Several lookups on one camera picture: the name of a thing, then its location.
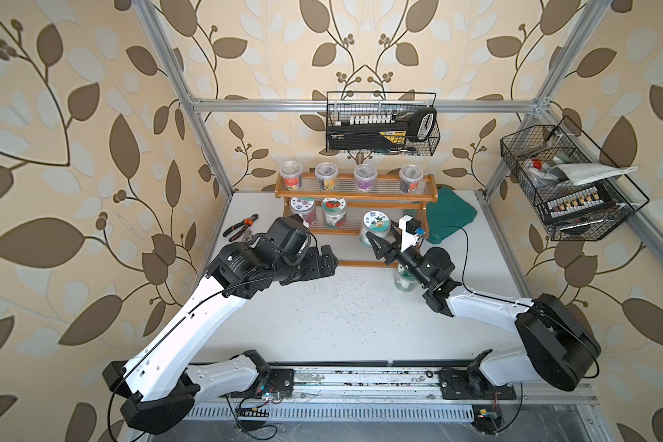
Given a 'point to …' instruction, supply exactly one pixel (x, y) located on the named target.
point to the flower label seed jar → (306, 208)
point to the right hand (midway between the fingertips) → (378, 227)
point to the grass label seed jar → (403, 279)
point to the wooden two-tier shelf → (385, 196)
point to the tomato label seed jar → (334, 211)
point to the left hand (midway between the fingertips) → (325, 264)
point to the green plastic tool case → (447, 215)
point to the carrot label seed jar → (376, 222)
